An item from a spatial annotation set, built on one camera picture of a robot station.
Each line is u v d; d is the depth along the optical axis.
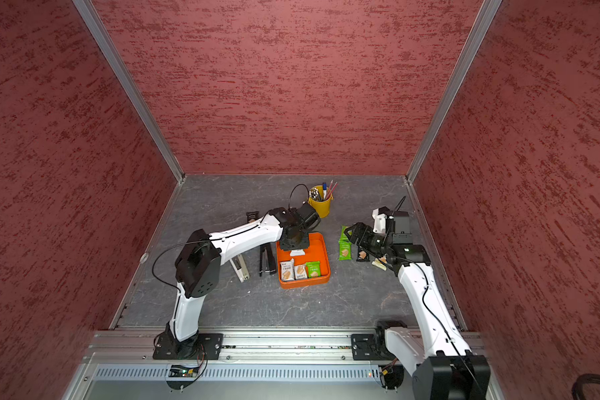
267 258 0.92
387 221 0.62
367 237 0.69
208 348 0.74
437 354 0.39
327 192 1.02
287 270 0.87
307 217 0.72
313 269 0.89
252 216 1.05
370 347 0.73
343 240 0.97
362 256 0.93
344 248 0.95
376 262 0.92
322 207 0.95
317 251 0.95
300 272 0.88
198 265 0.50
